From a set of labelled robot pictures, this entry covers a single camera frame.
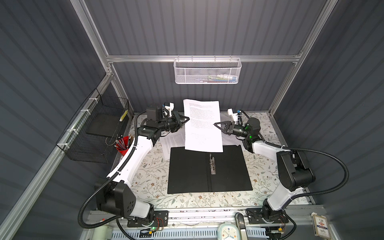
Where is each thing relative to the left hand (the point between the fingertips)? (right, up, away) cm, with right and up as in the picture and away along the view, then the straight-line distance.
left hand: (190, 118), depth 73 cm
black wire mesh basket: (-49, -8, -1) cm, 50 cm away
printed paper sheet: (+5, -8, +4) cm, 11 cm away
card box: (+62, -52, -3) cm, 81 cm away
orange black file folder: (+4, -31, +15) cm, 35 cm away
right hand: (+14, -5, +5) cm, 15 cm away
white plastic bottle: (-38, -51, -9) cm, 64 cm away
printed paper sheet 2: (-12, -13, +31) cm, 36 cm away
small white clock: (+17, -53, -5) cm, 56 cm away
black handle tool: (+23, -49, -5) cm, 55 cm away
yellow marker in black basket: (-37, +2, +9) cm, 39 cm away
